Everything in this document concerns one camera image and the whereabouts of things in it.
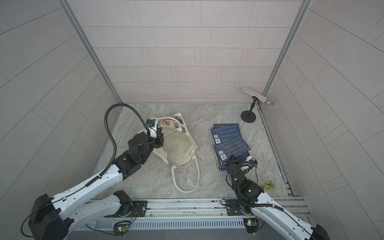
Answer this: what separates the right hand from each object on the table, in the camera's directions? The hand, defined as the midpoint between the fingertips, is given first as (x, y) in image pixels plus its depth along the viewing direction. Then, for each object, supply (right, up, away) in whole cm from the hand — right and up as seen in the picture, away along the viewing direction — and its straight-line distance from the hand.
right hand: (227, 155), depth 83 cm
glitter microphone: (+25, +30, +4) cm, 39 cm away
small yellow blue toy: (+22, -14, -6) cm, 27 cm away
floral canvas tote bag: (-29, +2, +9) cm, 31 cm away
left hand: (-34, +17, -8) cm, 39 cm away
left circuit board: (-50, -27, -19) cm, 60 cm away
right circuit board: (+8, -28, -15) cm, 33 cm away
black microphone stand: (+21, +21, +25) cm, 39 cm away
